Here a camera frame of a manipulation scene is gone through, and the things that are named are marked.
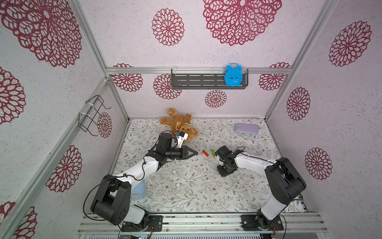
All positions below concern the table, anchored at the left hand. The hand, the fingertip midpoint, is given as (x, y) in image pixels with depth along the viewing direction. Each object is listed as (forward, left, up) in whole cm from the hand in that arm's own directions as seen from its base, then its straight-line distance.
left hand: (196, 153), depth 79 cm
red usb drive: (+11, -7, -18) cm, 22 cm away
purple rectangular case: (+31, -44, -16) cm, 56 cm away
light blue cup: (-17, +30, -11) cm, 36 cm away
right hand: (-2, -16, -18) cm, 24 cm away
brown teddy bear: (+31, +10, -10) cm, 34 cm away
